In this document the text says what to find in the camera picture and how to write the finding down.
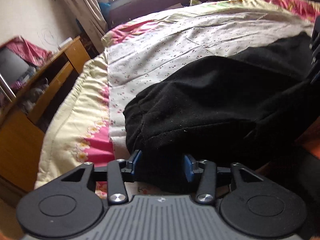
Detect black pants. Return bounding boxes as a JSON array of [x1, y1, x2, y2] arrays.
[[123, 33, 319, 192]]

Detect pink floral quilt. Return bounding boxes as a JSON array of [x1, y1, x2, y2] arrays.
[[35, 0, 319, 187]]

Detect wooden desk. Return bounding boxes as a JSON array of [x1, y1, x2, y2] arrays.
[[1, 36, 90, 207]]

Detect cherry print bed sheet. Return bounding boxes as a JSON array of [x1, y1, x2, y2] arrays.
[[107, 10, 313, 198]]

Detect pink cloth on monitor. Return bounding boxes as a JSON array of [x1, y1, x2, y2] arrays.
[[2, 36, 52, 67]]

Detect black monitor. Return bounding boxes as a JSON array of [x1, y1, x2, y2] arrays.
[[0, 47, 29, 85]]

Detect maroon headboard bench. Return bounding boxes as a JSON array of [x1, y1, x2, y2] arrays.
[[106, 0, 207, 29]]

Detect beige curtain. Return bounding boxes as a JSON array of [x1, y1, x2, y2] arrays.
[[64, 0, 107, 53]]

